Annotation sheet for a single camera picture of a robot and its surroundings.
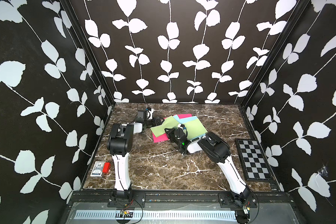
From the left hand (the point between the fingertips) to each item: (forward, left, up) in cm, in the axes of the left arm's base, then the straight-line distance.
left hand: (161, 118), depth 105 cm
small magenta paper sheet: (+7, -19, -6) cm, 21 cm away
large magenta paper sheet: (-15, -1, -4) cm, 15 cm away
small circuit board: (-58, +19, -5) cm, 62 cm away
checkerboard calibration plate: (-38, -59, -2) cm, 70 cm away
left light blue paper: (0, -16, -4) cm, 16 cm away
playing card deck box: (-35, +39, -4) cm, 52 cm away
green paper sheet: (-2, -6, -3) cm, 7 cm away
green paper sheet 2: (-6, -26, -6) cm, 27 cm away
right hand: (-8, -1, +1) cm, 8 cm away
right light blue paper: (+3, -20, -5) cm, 20 cm away
